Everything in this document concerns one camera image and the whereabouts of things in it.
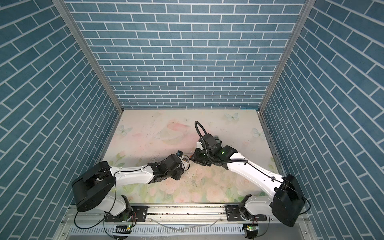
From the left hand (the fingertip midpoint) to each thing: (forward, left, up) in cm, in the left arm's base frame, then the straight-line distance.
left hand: (181, 172), depth 89 cm
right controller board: (-29, -36, -3) cm, 47 cm away
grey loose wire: (-27, -14, +1) cm, 30 cm away
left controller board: (-27, +28, -3) cm, 39 cm away
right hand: (+1, -5, +17) cm, 17 cm away
